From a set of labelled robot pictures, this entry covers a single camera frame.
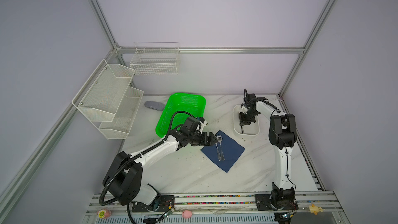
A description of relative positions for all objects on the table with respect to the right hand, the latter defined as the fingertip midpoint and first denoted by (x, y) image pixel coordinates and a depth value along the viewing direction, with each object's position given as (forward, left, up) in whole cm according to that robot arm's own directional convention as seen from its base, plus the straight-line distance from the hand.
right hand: (240, 122), depth 103 cm
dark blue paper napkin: (-21, +7, -1) cm, 22 cm away
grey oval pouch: (+13, +61, +3) cm, 62 cm away
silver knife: (-5, -1, -1) cm, 5 cm away
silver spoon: (-13, +15, 0) cm, 19 cm away
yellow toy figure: (-50, -25, +3) cm, 56 cm away
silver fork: (-24, +16, 0) cm, 28 cm away
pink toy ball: (-52, +32, +1) cm, 61 cm away
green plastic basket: (+14, +32, +3) cm, 35 cm away
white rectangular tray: (-6, -5, 0) cm, 8 cm away
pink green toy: (-53, +68, +5) cm, 86 cm away
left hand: (-21, +21, +12) cm, 32 cm away
